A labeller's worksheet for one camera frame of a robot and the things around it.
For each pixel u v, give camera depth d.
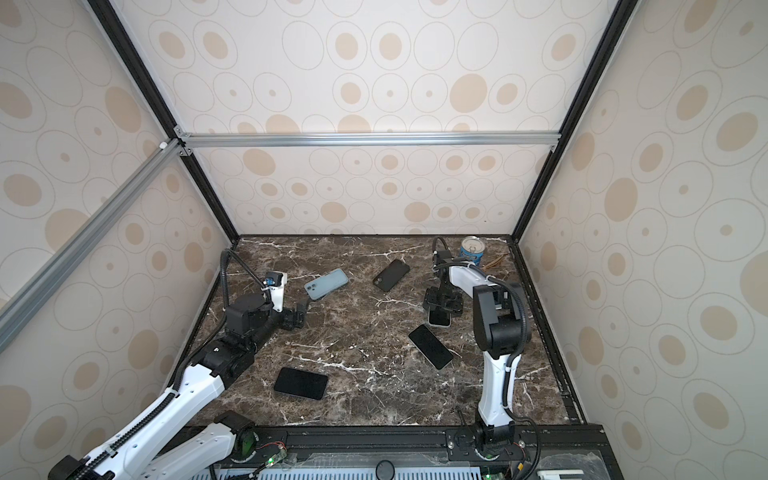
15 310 0.51
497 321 0.55
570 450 0.74
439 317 0.98
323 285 1.06
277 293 0.67
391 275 1.09
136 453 0.41
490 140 0.88
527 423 0.69
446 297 0.85
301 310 0.70
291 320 0.70
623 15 0.68
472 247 1.03
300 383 0.88
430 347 0.91
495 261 1.13
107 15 0.67
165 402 0.46
